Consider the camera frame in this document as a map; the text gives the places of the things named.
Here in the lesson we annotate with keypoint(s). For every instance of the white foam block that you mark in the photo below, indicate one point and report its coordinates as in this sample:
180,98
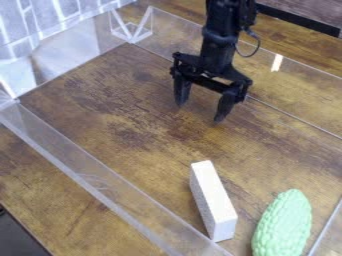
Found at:
213,201

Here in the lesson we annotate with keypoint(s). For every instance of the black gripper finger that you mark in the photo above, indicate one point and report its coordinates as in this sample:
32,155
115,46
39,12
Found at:
230,98
182,88

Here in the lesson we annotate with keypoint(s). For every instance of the clear acrylic tray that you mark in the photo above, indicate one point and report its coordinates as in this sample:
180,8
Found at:
96,145

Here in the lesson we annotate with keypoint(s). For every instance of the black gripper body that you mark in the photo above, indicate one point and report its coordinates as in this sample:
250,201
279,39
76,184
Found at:
210,69

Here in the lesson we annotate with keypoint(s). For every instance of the green bumpy gourd toy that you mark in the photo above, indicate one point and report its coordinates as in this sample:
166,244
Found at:
283,228

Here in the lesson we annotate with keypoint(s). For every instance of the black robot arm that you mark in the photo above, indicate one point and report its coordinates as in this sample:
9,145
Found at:
230,17

